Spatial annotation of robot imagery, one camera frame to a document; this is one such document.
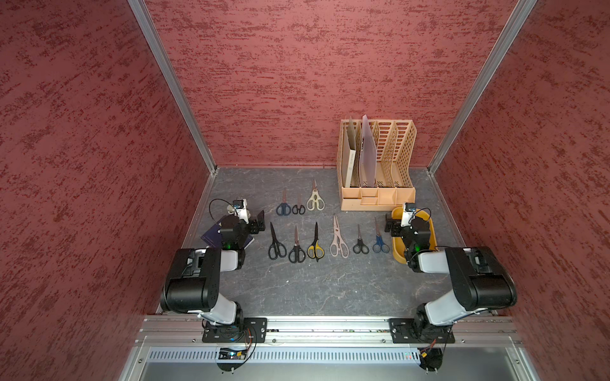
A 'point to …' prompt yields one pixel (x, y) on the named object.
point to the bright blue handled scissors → (380, 245)
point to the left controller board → (227, 353)
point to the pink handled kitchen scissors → (338, 243)
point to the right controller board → (430, 358)
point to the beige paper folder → (349, 151)
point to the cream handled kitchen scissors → (315, 200)
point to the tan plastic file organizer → (396, 143)
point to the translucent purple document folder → (368, 157)
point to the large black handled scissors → (276, 248)
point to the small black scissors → (299, 207)
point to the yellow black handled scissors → (315, 250)
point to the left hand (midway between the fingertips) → (252, 214)
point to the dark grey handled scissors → (360, 246)
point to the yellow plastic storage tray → (399, 249)
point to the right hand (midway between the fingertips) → (397, 216)
